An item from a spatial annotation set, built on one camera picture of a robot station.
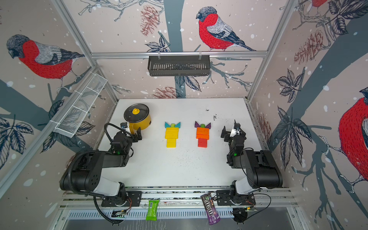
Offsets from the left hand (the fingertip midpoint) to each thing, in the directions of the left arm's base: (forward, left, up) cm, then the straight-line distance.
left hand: (134, 125), depth 91 cm
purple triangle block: (+7, -41, -10) cm, 43 cm away
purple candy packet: (-47, -48, -9) cm, 68 cm away
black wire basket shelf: (+44, -21, +16) cm, 51 cm away
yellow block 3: (-5, -24, -11) cm, 27 cm away
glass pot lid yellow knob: (+9, 0, +2) cm, 9 cm away
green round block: (+7, -46, -10) cm, 48 cm away
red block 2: (-9, -45, -10) cm, 47 cm away
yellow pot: (+2, -5, -1) cm, 5 cm away
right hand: (0, -65, 0) cm, 65 cm away
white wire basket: (-5, +32, +11) cm, 34 cm away
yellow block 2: (+1, -24, -11) cm, 26 cm away
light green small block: (+7, -24, -10) cm, 27 cm away
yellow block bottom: (-2, -24, -11) cm, 26 cm away
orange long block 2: (-2, -45, -10) cm, 46 cm away
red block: (-6, -45, -10) cm, 47 cm away
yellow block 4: (-8, -24, -11) cm, 27 cm away
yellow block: (+3, -24, -10) cm, 26 cm away
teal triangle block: (+7, -20, -10) cm, 23 cm away
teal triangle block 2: (+7, -28, -10) cm, 31 cm away
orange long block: (+1, -46, -11) cm, 47 cm away
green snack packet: (-46, -18, -8) cm, 50 cm away
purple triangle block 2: (+5, -50, -9) cm, 51 cm away
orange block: (+4, -46, -10) cm, 47 cm away
